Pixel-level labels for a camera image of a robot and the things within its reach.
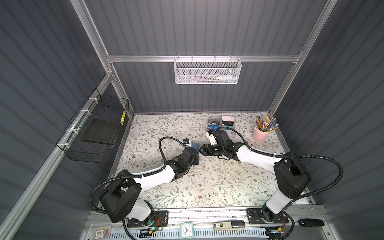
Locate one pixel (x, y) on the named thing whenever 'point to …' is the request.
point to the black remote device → (310, 222)
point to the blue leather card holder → (196, 146)
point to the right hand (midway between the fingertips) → (203, 151)
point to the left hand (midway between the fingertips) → (196, 153)
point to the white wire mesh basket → (207, 70)
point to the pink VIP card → (228, 118)
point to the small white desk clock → (187, 230)
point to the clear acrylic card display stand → (215, 123)
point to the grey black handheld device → (236, 224)
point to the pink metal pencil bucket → (259, 136)
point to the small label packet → (105, 231)
